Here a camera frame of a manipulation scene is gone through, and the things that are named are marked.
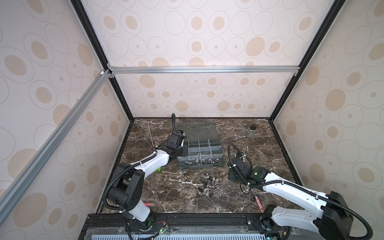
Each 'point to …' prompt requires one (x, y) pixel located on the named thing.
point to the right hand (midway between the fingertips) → (231, 172)
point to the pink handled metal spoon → (259, 204)
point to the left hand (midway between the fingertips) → (188, 145)
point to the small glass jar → (250, 133)
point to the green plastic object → (159, 169)
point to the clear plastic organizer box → (204, 148)
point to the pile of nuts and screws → (209, 184)
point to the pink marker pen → (148, 204)
